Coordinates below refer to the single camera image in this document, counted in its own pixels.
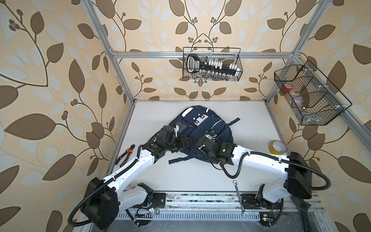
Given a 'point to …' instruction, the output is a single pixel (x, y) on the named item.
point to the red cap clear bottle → (288, 88)
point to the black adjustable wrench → (303, 207)
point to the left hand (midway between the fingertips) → (188, 140)
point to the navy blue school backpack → (194, 122)
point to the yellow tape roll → (273, 150)
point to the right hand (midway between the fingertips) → (200, 149)
